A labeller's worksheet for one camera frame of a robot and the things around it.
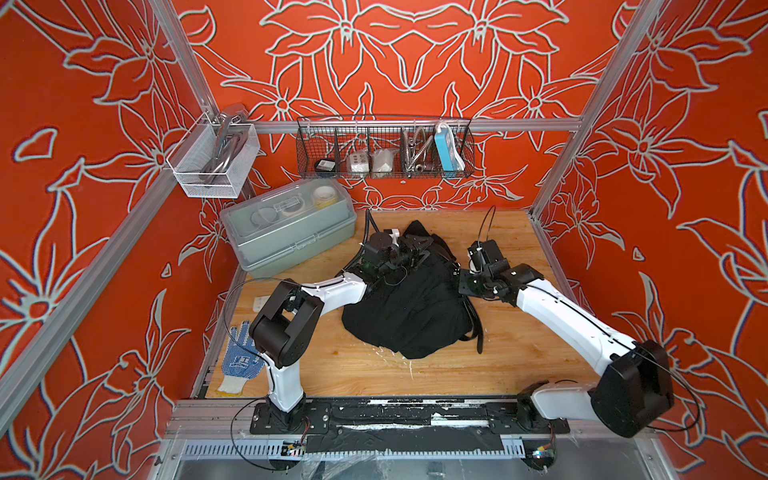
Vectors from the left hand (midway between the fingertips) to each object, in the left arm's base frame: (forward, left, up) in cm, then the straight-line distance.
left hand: (435, 243), depth 81 cm
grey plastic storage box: (+4, +49, -2) cm, 50 cm away
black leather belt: (-16, -12, -15) cm, 25 cm away
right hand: (-7, -6, -9) cm, 13 cm away
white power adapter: (+25, +24, +8) cm, 36 cm away
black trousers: (-15, +4, -13) cm, 20 cm away
